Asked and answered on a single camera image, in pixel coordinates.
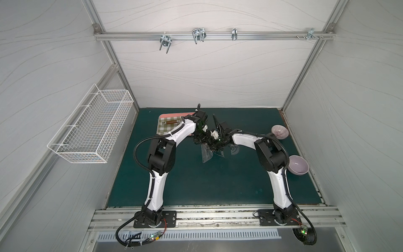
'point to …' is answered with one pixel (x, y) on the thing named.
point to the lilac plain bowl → (297, 165)
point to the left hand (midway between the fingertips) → (210, 143)
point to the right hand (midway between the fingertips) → (205, 147)
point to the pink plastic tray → (172, 115)
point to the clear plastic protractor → (234, 148)
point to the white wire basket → (88, 133)
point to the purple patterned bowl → (280, 132)
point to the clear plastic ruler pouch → (207, 154)
